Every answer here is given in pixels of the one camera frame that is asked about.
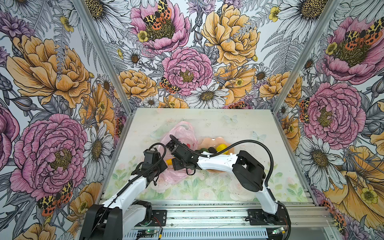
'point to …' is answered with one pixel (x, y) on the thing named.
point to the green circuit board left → (143, 232)
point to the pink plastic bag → (169, 176)
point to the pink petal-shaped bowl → (207, 143)
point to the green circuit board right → (278, 230)
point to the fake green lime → (205, 149)
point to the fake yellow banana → (169, 161)
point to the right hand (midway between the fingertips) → (179, 166)
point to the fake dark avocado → (212, 150)
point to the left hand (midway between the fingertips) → (164, 168)
